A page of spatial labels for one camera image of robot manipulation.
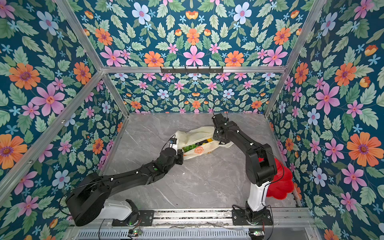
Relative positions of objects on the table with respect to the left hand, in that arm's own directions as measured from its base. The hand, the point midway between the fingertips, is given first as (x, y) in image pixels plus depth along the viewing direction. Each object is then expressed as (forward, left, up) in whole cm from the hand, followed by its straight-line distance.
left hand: (184, 147), depth 84 cm
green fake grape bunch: (0, -2, -1) cm, 2 cm away
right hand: (+9, -22, -4) cm, 24 cm away
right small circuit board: (-41, -34, -14) cm, 55 cm away
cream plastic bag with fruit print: (+8, 0, -3) cm, 8 cm away
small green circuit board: (-38, +24, -14) cm, 47 cm away
